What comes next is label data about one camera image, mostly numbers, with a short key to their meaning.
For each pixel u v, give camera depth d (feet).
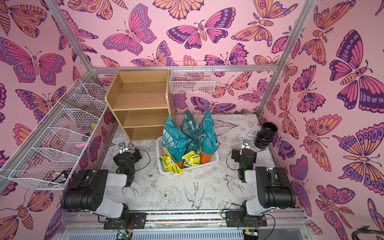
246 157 2.35
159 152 2.91
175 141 2.49
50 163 2.14
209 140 2.64
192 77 3.11
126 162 2.32
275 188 1.51
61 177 2.09
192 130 2.50
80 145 2.38
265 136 3.02
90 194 1.45
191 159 2.65
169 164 2.57
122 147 2.57
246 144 2.63
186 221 2.45
